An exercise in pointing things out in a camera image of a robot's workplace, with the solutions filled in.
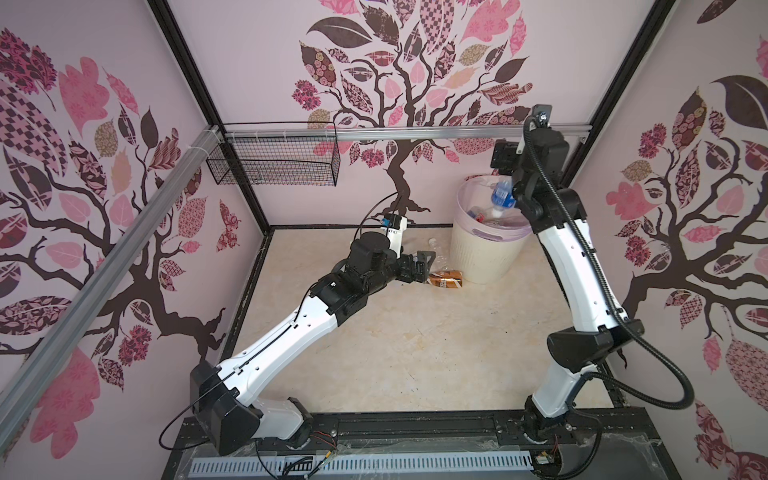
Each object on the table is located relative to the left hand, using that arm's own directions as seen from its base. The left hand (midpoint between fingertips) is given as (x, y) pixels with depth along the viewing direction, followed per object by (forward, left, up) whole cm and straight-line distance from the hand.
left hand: (419, 256), depth 70 cm
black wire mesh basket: (+42, +37, +1) cm, 56 cm away
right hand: (+18, -24, +20) cm, 36 cm away
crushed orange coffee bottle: (+12, -12, -27) cm, 32 cm away
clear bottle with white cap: (+24, -12, -31) cm, 41 cm away
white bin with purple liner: (+12, -22, -12) cm, 28 cm away
